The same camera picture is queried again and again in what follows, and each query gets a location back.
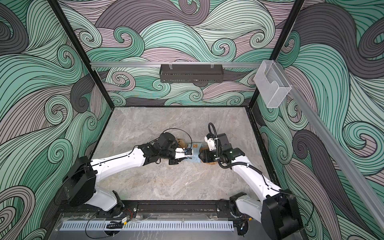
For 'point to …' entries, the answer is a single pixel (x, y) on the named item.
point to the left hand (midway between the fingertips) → (186, 152)
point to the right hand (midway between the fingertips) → (203, 155)
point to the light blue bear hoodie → (195, 148)
